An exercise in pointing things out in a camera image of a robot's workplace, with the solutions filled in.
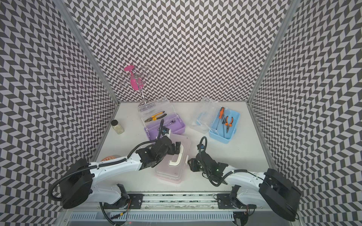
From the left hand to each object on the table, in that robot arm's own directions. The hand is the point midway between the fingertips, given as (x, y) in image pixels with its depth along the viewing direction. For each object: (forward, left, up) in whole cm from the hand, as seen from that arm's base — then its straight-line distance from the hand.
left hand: (174, 144), depth 83 cm
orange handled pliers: (+21, -37, -8) cm, 43 cm away
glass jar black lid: (+14, +39, -2) cm, 42 cm away
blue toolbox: (+23, -33, -9) cm, 42 cm away
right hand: (-9, -10, -8) cm, 16 cm away
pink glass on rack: (+52, +33, +6) cm, 62 cm away
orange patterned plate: (-6, +39, -5) cm, 40 cm away
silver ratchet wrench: (+24, +3, -8) cm, 25 cm away
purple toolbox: (+31, +19, -6) cm, 37 cm away
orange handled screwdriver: (+24, -32, -1) cm, 39 cm away
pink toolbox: (-13, 0, -2) cm, 14 cm away
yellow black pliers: (+20, +15, 0) cm, 25 cm away
